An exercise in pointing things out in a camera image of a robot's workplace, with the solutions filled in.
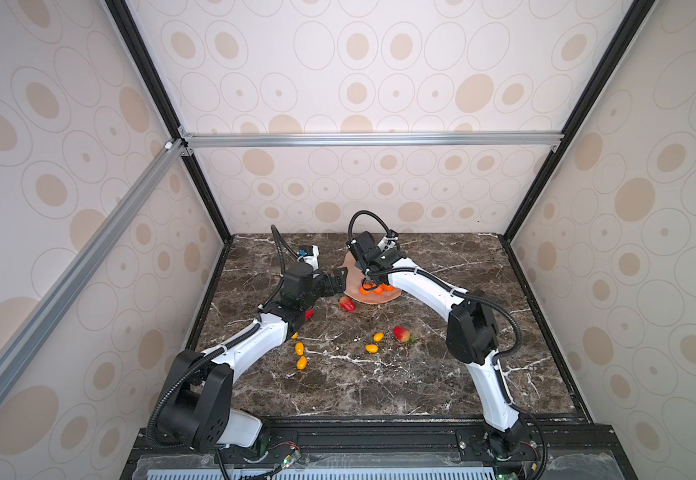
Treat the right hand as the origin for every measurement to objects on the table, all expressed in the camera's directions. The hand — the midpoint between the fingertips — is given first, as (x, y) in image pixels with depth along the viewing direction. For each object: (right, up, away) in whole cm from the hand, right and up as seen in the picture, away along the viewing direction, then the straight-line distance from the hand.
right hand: (369, 259), depth 96 cm
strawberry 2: (-19, -18, +1) cm, 26 cm away
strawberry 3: (+10, -23, -4) cm, 25 cm away
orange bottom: (-1, -11, +5) cm, 12 cm away
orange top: (+2, -8, -19) cm, 20 cm away
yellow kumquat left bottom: (-20, -30, -9) cm, 37 cm away
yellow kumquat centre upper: (+3, -24, -4) cm, 24 cm away
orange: (+3, -7, -20) cm, 21 cm away
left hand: (-8, -2, -12) cm, 15 cm away
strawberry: (-7, -15, +2) cm, 16 cm away
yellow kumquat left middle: (-21, -27, -7) cm, 35 cm away
